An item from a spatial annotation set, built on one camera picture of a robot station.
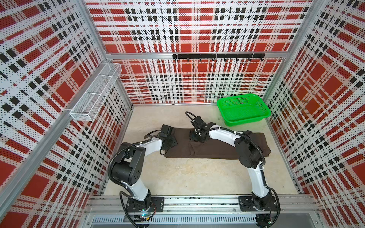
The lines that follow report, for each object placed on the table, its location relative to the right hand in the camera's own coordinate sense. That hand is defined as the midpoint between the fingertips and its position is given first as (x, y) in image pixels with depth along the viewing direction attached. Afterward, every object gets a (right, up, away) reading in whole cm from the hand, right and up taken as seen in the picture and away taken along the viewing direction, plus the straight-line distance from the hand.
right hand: (193, 137), depth 96 cm
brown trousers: (-5, -7, -1) cm, 9 cm away
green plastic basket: (+39, +20, +15) cm, 46 cm away
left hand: (-12, -3, 0) cm, 13 cm away
